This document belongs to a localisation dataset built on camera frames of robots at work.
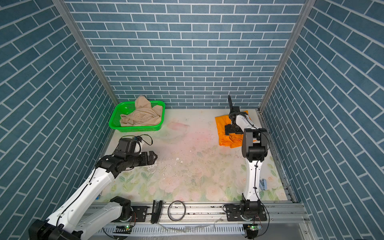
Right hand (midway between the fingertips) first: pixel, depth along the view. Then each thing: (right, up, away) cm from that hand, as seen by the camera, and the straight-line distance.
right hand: (235, 130), depth 106 cm
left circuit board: (-63, -46, -33) cm, 85 cm away
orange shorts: (-4, -6, -7) cm, 10 cm away
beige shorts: (-66, +12, +3) cm, 67 cm away
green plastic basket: (-82, +17, +10) cm, 84 cm away
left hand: (-52, -13, -26) cm, 59 cm away
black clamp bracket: (-46, -38, -33) cm, 69 cm away
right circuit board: (+1, -44, -35) cm, 56 cm away
